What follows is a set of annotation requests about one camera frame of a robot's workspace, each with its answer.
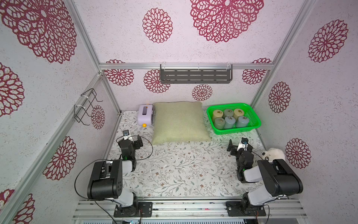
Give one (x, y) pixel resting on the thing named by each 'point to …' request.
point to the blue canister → (242, 122)
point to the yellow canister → (238, 112)
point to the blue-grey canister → (229, 122)
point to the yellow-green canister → (217, 114)
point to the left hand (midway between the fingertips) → (132, 137)
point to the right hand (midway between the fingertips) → (238, 139)
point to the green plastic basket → (254, 122)
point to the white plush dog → (273, 153)
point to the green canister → (219, 122)
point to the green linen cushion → (179, 122)
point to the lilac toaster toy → (145, 115)
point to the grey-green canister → (228, 112)
